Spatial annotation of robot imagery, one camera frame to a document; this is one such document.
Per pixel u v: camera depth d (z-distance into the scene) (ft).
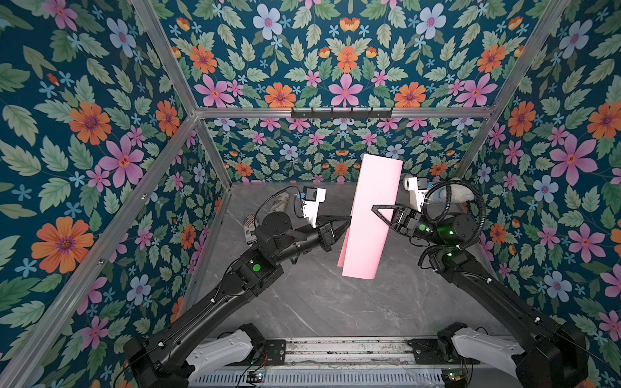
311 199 1.69
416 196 1.82
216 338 1.86
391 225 1.84
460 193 3.42
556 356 1.25
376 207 1.85
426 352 2.40
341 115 3.05
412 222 1.74
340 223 1.92
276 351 2.42
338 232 1.87
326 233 1.66
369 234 1.84
